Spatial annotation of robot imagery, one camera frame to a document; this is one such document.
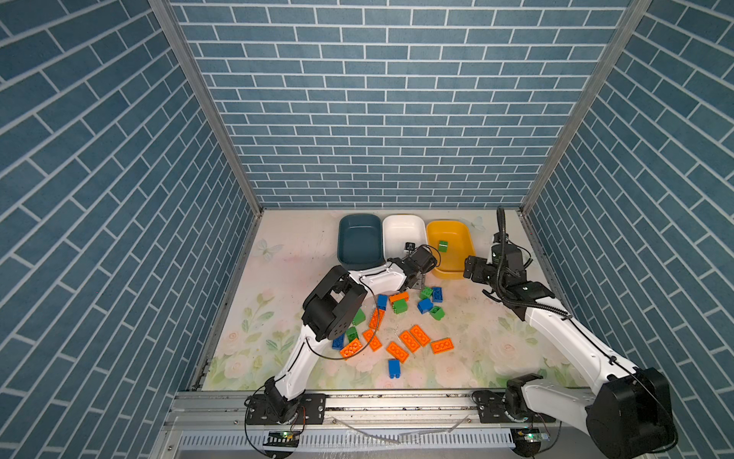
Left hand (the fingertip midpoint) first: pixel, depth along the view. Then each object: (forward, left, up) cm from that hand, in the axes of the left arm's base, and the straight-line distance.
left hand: (410, 277), depth 100 cm
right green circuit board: (-47, -26, -2) cm, 54 cm away
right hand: (-4, -18, +17) cm, 25 cm away
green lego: (+12, -13, +3) cm, 18 cm away
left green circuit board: (-46, +37, -3) cm, 59 cm away
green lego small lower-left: (-20, +20, 0) cm, 28 cm away
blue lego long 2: (-23, +24, 0) cm, 33 cm away
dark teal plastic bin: (+14, +18, +2) cm, 24 cm away
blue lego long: (-12, -3, +2) cm, 12 cm away
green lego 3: (-14, -7, +2) cm, 16 cm away
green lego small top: (-8, -4, +3) cm, 9 cm away
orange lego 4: (-23, +13, +1) cm, 26 cm away
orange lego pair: (-21, -1, 0) cm, 21 cm away
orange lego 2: (-16, +12, +1) cm, 20 cm away
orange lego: (-8, +4, +2) cm, 9 cm away
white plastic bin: (+21, +3, +2) cm, 21 cm away
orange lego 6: (-24, -7, +1) cm, 25 cm away
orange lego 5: (-26, +6, +1) cm, 27 cm away
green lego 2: (-11, +5, 0) cm, 12 cm away
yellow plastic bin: (+15, -18, +2) cm, 23 cm away
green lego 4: (-16, +18, +2) cm, 24 cm away
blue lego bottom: (-31, +8, +2) cm, 32 cm away
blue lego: (-8, -8, +2) cm, 11 cm away
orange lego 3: (-25, +20, +1) cm, 32 cm away
